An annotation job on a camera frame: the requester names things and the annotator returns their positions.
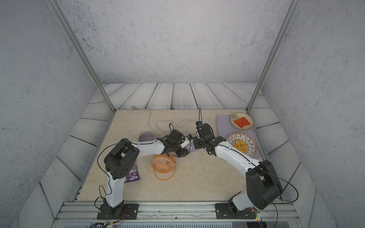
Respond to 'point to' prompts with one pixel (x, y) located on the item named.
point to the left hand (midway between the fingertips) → (188, 150)
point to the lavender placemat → (225, 128)
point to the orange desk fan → (164, 163)
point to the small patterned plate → (238, 115)
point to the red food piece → (242, 121)
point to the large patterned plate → (252, 147)
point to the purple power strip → (192, 147)
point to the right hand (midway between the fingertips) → (197, 139)
